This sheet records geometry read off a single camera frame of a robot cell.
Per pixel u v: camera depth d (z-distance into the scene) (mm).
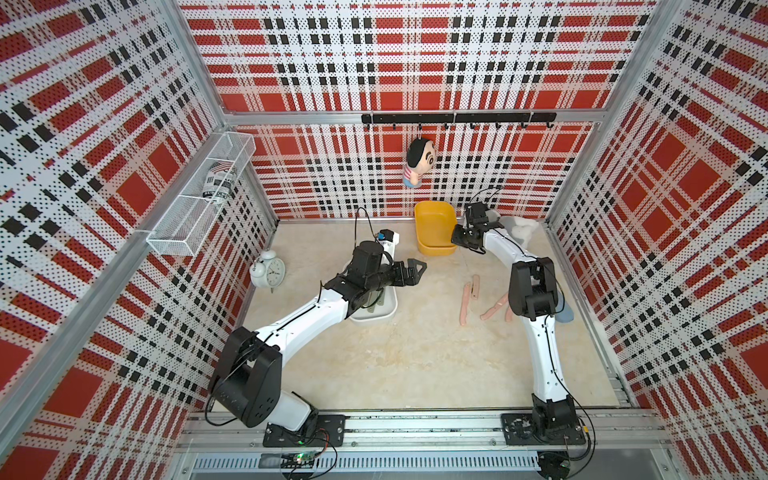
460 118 900
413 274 731
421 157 906
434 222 1229
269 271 963
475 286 1014
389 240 744
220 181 744
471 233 855
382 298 734
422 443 734
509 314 700
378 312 953
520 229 1035
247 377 422
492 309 958
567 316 920
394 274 729
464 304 982
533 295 651
